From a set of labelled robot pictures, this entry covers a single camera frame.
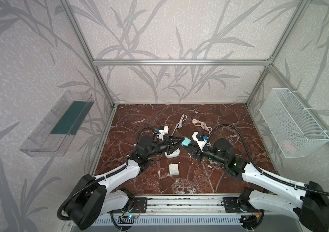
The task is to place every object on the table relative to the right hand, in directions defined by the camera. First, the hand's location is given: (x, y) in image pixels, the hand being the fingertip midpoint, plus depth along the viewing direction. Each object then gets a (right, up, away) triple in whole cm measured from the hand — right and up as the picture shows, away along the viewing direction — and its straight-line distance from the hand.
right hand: (186, 138), depth 72 cm
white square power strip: (-6, -13, +19) cm, 24 cm away
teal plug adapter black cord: (0, -1, -2) cm, 2 cm away
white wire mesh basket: (+48, +5, -9) cm, 49 cm away
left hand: (-1, 0, -3) cm, 4 cm away
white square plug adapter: (-7, -20, +12) cm, 24 cm away
